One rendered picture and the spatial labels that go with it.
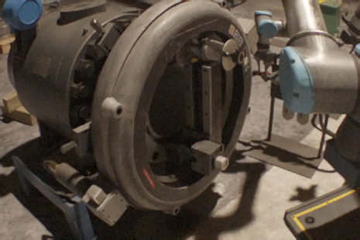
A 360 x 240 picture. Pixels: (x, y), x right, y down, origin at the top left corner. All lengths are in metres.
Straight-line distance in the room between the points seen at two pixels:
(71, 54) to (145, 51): 0.40
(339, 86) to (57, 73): 0.95
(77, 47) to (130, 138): 0.45
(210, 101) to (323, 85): 0.53
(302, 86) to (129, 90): 0.43
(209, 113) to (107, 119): 0.39
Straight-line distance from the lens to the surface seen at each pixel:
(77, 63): 1.26
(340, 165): 0.93
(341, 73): 0.79
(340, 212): 1.29
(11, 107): 2.70
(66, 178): 1.20
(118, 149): 0.98
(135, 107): 0.95
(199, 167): 1.26
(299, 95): 0.76
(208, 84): 1.17
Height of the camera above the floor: 1.16
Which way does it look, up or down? 28 degrees down
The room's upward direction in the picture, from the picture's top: 1 degrees counter-clockwise
